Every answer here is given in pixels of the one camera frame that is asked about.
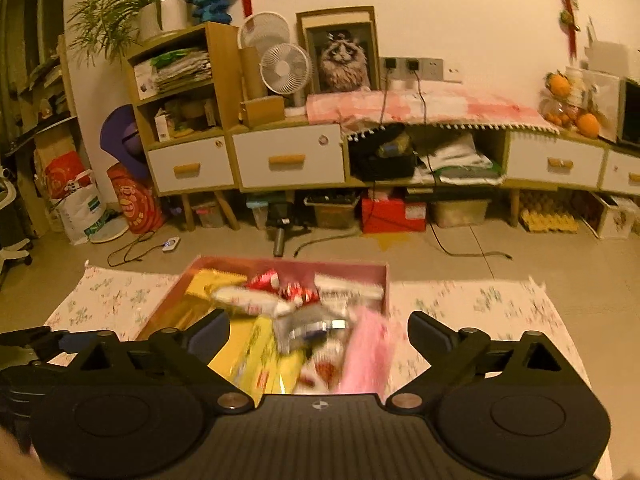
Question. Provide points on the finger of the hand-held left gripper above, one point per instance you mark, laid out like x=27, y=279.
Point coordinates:
x=30, y=340

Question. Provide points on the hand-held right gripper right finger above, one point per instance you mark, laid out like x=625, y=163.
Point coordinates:
x=430, y=335

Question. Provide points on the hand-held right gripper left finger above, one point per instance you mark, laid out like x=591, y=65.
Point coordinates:
x=210, y=332

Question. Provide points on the yellow pastry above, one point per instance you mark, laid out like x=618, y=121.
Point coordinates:
x=240, y=345
x=210, y=282

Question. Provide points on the white stick packet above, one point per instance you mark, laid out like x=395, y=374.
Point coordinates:
x=250, y=302

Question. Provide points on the pink wafer packet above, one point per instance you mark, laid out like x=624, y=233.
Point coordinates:
x=367, y=355

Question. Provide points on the small red candy packet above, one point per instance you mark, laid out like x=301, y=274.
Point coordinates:
x=262, y=280

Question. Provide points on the yellow snack packet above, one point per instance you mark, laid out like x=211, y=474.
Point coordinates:
x=280, y=370

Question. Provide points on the white nut packet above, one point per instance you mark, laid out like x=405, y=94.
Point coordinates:
x=325, y=365
x=350, y=290

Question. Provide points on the red snack packet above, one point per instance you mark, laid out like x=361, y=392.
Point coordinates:
x=300, y=295

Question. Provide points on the clear white pastry packet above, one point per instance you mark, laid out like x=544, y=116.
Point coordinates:
x=310, y=327

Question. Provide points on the pink cardboard box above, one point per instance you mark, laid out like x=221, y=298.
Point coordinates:
x=340, y=267

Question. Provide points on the small white floor device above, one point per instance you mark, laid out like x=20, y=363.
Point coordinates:
x=171, y=244

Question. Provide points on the white office chair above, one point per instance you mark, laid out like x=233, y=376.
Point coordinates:
x=12, y=240

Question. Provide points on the small bin with red lid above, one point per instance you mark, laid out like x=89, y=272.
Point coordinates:
x=209, y=215

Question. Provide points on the red box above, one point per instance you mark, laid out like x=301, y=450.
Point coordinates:
x=392, y=217

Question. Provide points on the clear plastic storage bin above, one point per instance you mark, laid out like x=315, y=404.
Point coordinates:
x=460, y=214

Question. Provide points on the small bin with blue lid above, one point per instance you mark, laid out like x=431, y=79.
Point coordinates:
x=259, y=215

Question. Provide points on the black handheld device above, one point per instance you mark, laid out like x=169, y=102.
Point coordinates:
x=280, y=225

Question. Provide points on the white plastic sack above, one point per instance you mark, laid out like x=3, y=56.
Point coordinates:
x=80, y=215

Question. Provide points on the white round floor plate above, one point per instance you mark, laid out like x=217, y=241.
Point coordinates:
x=112, y=232

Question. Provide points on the orange printed bag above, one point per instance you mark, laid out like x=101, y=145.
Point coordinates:
x=135, y=205

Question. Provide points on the storage bin with keyboard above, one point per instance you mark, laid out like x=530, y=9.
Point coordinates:
x=332, y=212

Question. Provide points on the low wooden cabinet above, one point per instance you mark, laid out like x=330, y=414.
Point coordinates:
x=390, y=183

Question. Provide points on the yellow egg tray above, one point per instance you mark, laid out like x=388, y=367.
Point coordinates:
x=550, y=221

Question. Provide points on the red paper bag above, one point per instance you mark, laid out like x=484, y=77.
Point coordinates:
x=60, y=175

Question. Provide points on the green white folded bags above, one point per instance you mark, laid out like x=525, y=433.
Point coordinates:
x=460, y=165

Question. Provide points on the black basket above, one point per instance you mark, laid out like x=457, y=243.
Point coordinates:
x=382, y=167

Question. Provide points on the white shelf cabinet drawer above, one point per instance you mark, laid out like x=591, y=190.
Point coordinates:
x=165, y=155

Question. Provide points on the wide white drawer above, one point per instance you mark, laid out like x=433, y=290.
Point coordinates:
x=260, y=145

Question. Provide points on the purple yoga mat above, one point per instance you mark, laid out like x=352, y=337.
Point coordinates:
x=120, y=135

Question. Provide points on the white printed box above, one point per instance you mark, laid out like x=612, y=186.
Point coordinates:
x=612, y=217

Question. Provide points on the small cardboard box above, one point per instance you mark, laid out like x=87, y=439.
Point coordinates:
x=262, y=110

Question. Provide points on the pink cabinet cloth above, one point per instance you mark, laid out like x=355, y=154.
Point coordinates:
x=450, y=102

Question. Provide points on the small white drawer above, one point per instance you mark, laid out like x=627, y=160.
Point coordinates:
x=620, y=170

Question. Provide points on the cardboard tube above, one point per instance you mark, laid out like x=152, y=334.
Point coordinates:
x=252, y=75

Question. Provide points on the orange fruit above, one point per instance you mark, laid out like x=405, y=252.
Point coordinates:
x=559, y=85
x=588, y=126

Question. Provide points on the stack of papers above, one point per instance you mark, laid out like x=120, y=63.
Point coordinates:
x=182, y=70

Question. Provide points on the tall wooden shelf cabinet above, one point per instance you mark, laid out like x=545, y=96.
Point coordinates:
x=225, y=60

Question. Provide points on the white desk fan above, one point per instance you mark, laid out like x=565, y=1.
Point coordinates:
x=285, y=67

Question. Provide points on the framed cat picture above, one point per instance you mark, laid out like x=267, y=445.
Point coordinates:
x=342, y=60

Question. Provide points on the microwave oven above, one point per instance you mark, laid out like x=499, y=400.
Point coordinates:
x=632, y=110

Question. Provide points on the large white fan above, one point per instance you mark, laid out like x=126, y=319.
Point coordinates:
x=260, y=27

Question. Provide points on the potted green plant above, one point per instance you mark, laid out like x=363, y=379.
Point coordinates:
x=160, y=15

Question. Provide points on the blue plush toy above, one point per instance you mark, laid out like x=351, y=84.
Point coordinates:
x=212, y=0

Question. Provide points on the red hanging ornament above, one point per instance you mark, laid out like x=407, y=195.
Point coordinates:
x=567, y=10

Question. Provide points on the white wall socket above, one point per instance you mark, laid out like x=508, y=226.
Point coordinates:
x=453, y=74

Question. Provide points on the wall outlet with plugs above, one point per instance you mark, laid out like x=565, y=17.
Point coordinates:
x=402, y=66

